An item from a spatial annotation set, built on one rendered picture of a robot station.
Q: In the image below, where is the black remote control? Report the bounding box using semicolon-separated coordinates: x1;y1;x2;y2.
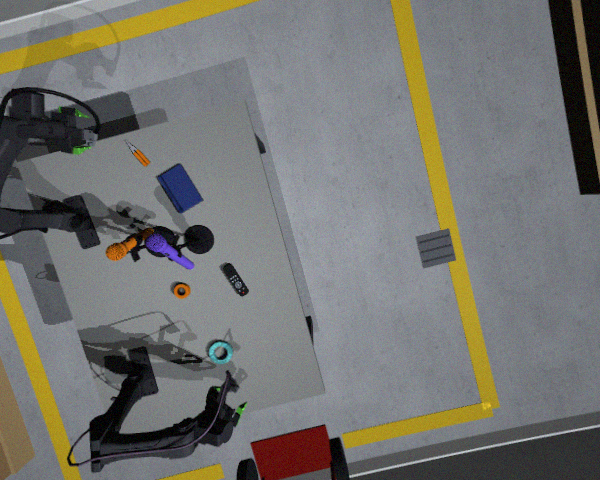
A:
223;264;249;297

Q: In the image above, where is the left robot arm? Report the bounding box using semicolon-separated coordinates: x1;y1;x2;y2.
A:
0;91;101;249

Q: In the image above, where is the dark blue book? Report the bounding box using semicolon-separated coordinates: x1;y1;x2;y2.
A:
158;164;203;214

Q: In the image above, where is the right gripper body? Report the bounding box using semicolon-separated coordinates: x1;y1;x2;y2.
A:
205;378;240;427

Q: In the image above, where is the orange ring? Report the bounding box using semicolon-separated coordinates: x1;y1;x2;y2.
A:
174;283;191;299

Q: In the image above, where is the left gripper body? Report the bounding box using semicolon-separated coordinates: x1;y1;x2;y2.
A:
43;107;94;154

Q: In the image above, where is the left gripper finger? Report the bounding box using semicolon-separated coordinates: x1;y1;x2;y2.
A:
73;146;91;155
59;106;90;118

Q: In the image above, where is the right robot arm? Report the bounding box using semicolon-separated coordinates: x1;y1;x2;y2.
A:
89;347;233;473

